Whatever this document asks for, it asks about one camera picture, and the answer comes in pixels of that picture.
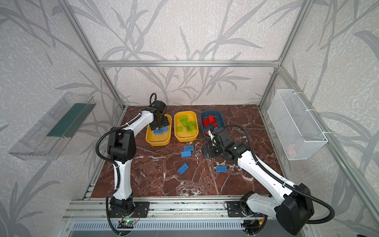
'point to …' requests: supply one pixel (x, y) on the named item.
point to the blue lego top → (189, 147)
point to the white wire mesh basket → (298, 133)
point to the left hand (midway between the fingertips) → (165, 120)
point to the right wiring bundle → (253, 226)
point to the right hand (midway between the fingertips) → (209, 144)
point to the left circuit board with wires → (128, 220)
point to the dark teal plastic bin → (217, 115)
